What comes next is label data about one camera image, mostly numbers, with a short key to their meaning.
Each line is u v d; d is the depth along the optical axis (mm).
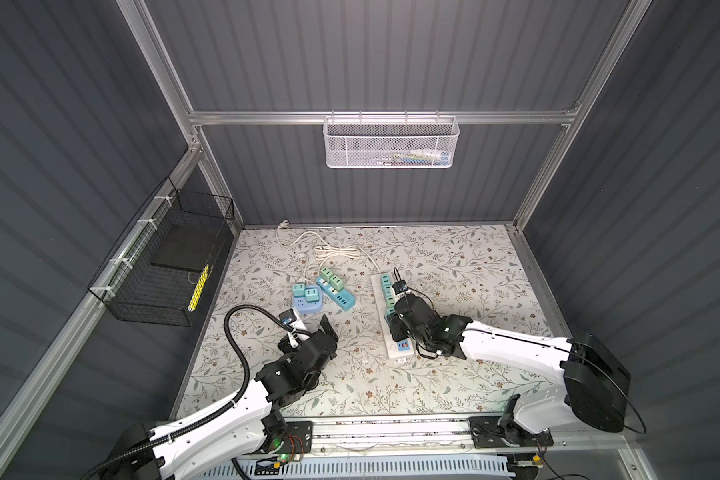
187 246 754
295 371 597
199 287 694
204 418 470
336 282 960
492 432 724
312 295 934
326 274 980
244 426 594
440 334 604
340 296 963
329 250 1092
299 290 937
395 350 856
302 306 942
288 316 680
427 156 908
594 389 421
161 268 725
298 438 725
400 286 732
